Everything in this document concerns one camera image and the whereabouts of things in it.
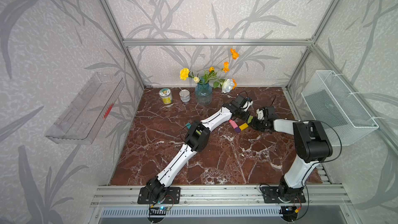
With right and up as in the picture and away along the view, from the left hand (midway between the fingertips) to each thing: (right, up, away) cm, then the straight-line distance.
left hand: (249, 116), depth 101 cm
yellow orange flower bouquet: (-17, +18, -16) cm, 29 cm away
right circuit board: (+11, -43, -29) cm, 53 cm away
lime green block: (-1, -1, -5) cm, 5 cm away
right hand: (-1, -4, -1) cm, 4 cm away
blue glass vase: (-30, +14, +1) cm, 33 cm away
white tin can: (-44, +14, +8) cm, 46 cm away
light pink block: (-11, -5, -2) cm, 12 cm away
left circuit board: (-51, -42, -29) cm, 71 cm away
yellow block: (-5, -6, -4) cm, 9 cm away
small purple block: (-9, -8, -4) cm, 13 cm away
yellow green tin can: (-56, +14, +4) cm, 58 cm away
